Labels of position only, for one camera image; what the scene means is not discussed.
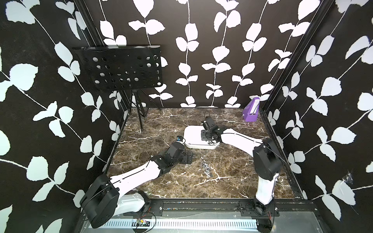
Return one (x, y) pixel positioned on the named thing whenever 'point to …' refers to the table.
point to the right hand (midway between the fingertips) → (203, 132)
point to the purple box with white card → (251, 110)
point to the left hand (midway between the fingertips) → (188, 151)
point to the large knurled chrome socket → (207, 171)
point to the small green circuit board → (143, 223)
